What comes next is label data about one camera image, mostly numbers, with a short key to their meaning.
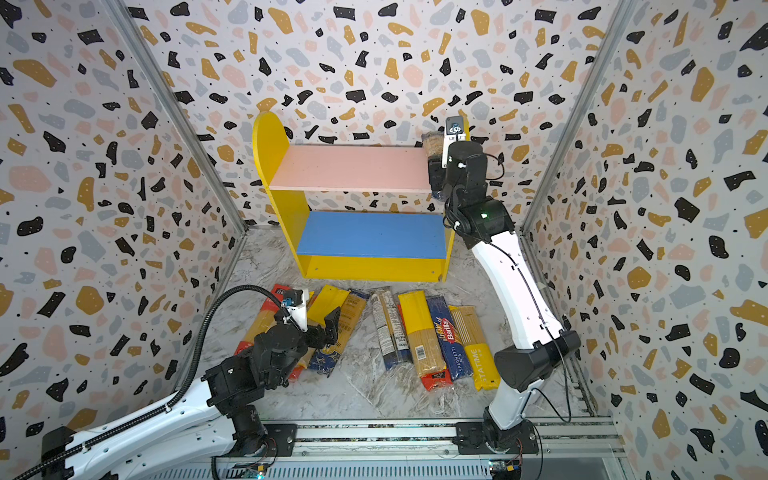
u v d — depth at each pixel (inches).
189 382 18.7
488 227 18.6
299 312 23.9
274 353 19.9
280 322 26.1
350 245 39.3
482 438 29.4
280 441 28.9
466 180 18.5
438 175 24.1
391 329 35.5
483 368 33.0
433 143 32.8
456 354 33.5
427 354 32.8
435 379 32.0
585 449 29.0
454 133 20.9
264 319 36.4
